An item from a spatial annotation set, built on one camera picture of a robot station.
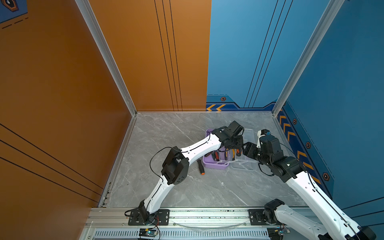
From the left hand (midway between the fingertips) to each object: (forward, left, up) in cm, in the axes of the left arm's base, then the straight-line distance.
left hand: (243, 143), depth 86 cm
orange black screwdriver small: (-9, +24, -12) cm, 29 cm away
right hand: (-7, +3, +7) cm, 10 cm away
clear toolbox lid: (-10, +1, -4) cm, 11 cm away
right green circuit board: (-41, -12, -15) cm, 45 cm away
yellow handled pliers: (-4, +10, -6) cm, 12 cm away
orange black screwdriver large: (-6, +4, -1) cm, 7 cm away
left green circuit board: (-41, +50, -16) cm, 66 cm away
